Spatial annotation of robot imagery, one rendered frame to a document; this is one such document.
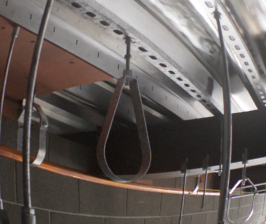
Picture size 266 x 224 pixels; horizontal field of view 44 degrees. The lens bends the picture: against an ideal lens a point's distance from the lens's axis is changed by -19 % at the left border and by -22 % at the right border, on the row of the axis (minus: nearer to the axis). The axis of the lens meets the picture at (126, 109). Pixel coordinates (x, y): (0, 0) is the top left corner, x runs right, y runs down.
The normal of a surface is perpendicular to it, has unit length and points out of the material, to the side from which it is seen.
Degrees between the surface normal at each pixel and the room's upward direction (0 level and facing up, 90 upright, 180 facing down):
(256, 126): 90
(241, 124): 90
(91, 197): 90
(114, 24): 180
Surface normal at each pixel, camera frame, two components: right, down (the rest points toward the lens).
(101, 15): -0.04, 0.96
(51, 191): 0.86, -0.11
